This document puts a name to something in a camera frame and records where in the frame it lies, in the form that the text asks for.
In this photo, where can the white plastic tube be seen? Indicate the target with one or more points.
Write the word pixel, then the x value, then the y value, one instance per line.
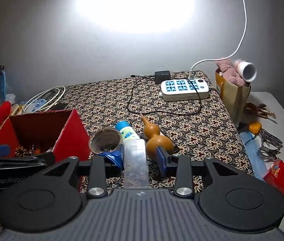
pixel 247 70

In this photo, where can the floral patterned tablecloth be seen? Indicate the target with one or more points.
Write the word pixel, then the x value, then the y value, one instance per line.
pixel 182 125

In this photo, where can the white bottle with blue cap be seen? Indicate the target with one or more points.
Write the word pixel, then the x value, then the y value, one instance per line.
pixel 134 153

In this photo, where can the flat black device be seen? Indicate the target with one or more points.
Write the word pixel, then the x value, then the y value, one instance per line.
pixel 60 106

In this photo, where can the white power strip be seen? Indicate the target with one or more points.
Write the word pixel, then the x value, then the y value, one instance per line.
pixel 184 94

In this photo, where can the black power adapter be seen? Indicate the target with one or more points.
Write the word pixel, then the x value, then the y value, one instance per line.
pixel 162 76

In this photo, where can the flat wooden box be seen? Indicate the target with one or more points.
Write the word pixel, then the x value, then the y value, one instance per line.
pixel 15 110

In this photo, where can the red plush cushion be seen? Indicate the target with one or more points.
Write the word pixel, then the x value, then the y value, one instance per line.
pixel 0 115

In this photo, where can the pink plush toy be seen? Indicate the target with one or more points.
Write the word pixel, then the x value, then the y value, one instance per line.
pixel 228 72

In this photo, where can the blue and white cloth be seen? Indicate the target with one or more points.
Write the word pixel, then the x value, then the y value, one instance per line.
pixel 35 104

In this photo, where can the gold paper gift bag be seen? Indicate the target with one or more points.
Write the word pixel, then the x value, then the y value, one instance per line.
pixel 233 100

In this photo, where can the blue face mask packet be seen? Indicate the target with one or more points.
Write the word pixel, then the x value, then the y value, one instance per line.
pixel 253 155

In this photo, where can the brown gourd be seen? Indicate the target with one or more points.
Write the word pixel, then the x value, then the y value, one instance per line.
pixel 157 144

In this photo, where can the red paper packet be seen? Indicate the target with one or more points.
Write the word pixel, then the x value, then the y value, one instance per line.
pixel 281 178

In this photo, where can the brown tape roll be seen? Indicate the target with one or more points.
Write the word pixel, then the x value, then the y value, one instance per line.
pixel 99 147

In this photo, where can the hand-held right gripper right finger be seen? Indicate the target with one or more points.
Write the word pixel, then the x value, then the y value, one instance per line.
pixel 162 160

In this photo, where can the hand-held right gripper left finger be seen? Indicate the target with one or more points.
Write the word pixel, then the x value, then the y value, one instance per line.
pixel 113 158

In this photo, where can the red cardboard box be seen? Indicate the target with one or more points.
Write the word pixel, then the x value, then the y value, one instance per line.
pixel 74 135

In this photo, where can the pine cone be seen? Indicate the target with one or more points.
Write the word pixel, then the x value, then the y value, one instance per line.
pixel 23 152

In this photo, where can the orange plastic object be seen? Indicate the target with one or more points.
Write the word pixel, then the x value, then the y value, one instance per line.
pixel 254 128

